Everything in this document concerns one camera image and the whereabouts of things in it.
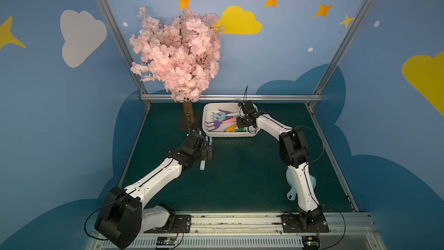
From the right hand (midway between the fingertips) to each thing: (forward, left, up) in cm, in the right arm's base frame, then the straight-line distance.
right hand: (242, 119), depth 107 cm
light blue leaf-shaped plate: (-43, -23, -2) cm, 49 cm away
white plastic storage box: (+4, +23, -3) cm, 24 cm away
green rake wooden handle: (-6, 0, -3) cm, 7 cm away
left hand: (-25, +21, +7) cm, 33 cm away
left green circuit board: (-65, +32, -5) cm, 72 cm away
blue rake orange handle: (-6, +7, -2) cm, 10 cm away
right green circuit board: (-61, -31, -7) cm, 69 cm away
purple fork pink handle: (+7, +9, -2) cm, 12 cm away
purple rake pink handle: (-3, +17, -3) cm, 18 cm away
